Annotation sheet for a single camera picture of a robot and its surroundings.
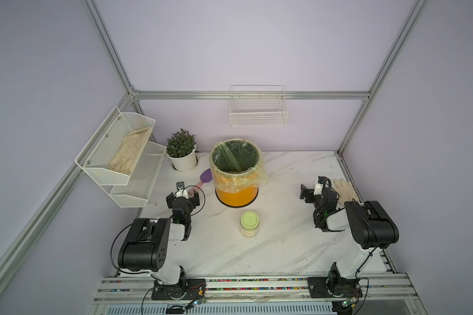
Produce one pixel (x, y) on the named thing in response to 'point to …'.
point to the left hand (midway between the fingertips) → (183, 193)
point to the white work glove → (345, 191)
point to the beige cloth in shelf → (127, 153)
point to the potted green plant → (180, 149)
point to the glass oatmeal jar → (249, 233)
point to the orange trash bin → (239, 199)
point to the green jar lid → (249, 220)
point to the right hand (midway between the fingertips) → (312, 187)
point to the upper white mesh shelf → (112, 153)
